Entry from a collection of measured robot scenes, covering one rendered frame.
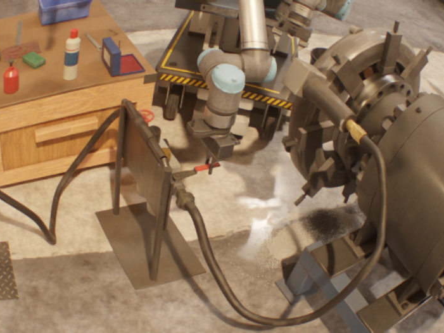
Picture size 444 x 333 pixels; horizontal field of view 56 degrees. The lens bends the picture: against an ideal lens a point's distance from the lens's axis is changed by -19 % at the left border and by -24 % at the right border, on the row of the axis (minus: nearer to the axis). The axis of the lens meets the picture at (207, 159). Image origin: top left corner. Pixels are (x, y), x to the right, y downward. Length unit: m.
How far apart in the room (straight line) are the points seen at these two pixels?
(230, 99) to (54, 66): 0.95
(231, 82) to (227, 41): 1.26
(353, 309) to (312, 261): 0.29
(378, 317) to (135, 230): 1.07
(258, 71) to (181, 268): 0.80
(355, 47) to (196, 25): 1.28
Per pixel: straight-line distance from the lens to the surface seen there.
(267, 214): 2.21
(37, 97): 1.90
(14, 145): 2.04
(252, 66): 1.53
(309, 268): 1.79
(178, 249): 1.97
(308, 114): 1.67
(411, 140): 1.53
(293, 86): 1.57
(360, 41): 1.69
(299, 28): 1.81
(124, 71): 2.04
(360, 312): 1.66
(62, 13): 2.53
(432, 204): 1.46
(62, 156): 2.14
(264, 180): 2.37
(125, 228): 2.01
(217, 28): 2.56
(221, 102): 1.41
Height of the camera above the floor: 1.50
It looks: 39 degrees down
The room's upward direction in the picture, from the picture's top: 12 degrees clockwise
